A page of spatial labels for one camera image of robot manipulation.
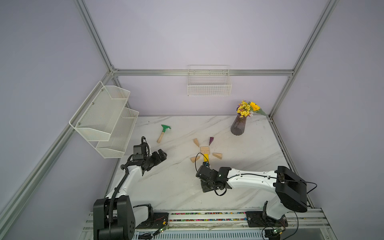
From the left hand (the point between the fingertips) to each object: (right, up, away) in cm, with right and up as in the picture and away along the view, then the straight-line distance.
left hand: (160, 159), depth 88 cm
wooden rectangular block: (+27, +5, +13) cm, 30 cm away
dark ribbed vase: (+52, +19, +19) cm, 58 cm away
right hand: (+27, -14, -5) cm, 31 cm away
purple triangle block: (+32, +11, +16) cm, 37 cm away
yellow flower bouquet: (+52, +31, +2) cm, 60 cm away
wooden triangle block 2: (+20, -1, +6) cm, 20 cm away
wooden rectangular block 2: (+28, +3, +10) cm, 30 cm away
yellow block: (+28, 0, +9) cm, 29 cm away
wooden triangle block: (+21, +10, +16) cm, 28 cm away
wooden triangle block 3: (+36, +1, +9) cm, 37 cm away
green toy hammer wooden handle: (-3, +20, +23) cm, 30 cm away
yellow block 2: (+27, +2, -11) cm, 29 cm away
